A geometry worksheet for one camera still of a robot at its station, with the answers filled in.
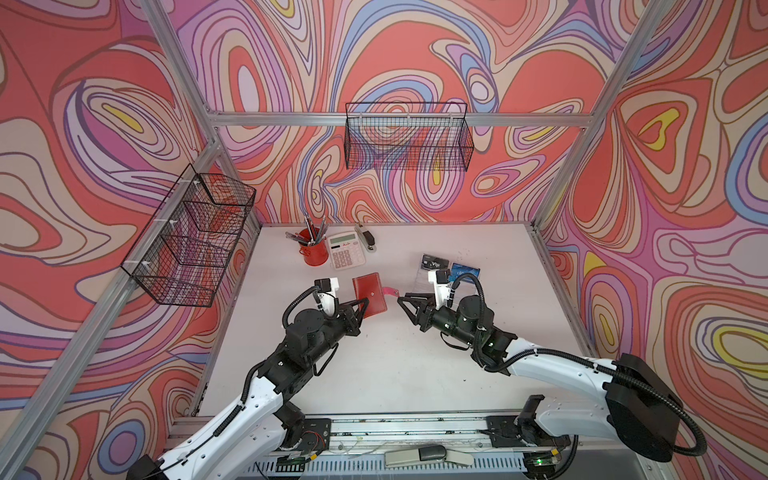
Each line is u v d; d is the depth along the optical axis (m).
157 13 0.68
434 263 0.96
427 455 0.66
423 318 0.66
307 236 1.04
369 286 0.72
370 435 0.75
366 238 1.10
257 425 0.59
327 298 0.63
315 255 1.04
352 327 0.64
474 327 0.57
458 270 0.94
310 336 0.55
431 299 0.67
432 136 0.96
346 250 1.08
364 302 0.72
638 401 0.41
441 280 0.66
